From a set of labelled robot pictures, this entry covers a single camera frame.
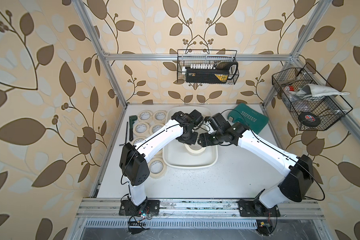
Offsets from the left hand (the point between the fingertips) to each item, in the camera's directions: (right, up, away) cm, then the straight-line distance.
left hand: (191, 142), depth 79 cm
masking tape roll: (-34, +15, +33) cm, 50 cm away
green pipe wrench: (-44, +11, +31) cm, 55 cm away
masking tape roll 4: (+2, -5, -4) cm, 6 cm away
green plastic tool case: (+38, +17, +29) cm, 51 cm away
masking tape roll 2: (-35, +5, +27) cm, 45 cm away
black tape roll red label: (+57, +12, -8) cm, 59 cm away
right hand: (+6, 0, +1) cm, 6 cm away
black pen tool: (-44, +1, +23) cm, 50 cm away
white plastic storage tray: (-3, -8, -1) cm, 8 cm away
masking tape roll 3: (-20, -17, +9) cm, 28 cm away
